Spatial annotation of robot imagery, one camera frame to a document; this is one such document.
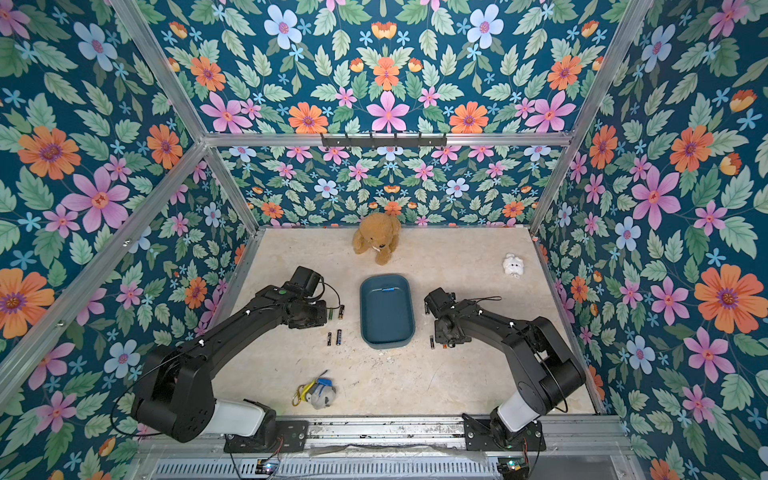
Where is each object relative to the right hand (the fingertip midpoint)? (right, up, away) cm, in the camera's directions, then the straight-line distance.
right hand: (451, 334), depth 91 cm
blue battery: (-20, +13, +10) cm, 26 cm away
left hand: (-38, +7, -4) cm, 38 cm away
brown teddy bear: (-23, +32, +5) cm, 40 cm away
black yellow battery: (-6, -2, -1) cm, 6 cm away
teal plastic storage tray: (-20, +5, +2) cm, 21 cm away
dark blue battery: (-35, -1, -1) cm, 35 cm away
